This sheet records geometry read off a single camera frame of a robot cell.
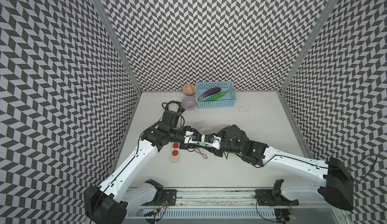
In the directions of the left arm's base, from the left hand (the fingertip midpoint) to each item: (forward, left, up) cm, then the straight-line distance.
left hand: (199, 138), depth 71 cm
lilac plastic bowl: (+35, +7, -16) cm, 39 cm away
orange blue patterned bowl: (+52, +9, -19) cm, 56 cm away
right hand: (-1, -3, -2) cm, 4 cm away
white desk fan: (+10, -3, -8) cm, 13 cm away
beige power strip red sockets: (0, +14, -18) cm, 23 cm away
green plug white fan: (-3, -2, +1) cm, 4 cm away
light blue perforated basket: (+43, -22, -22) cm, 53 cm away
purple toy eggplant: (+47, -8, -16) cm, 50 cm away
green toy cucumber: (+43, -14, -17) cm, 48 cm away
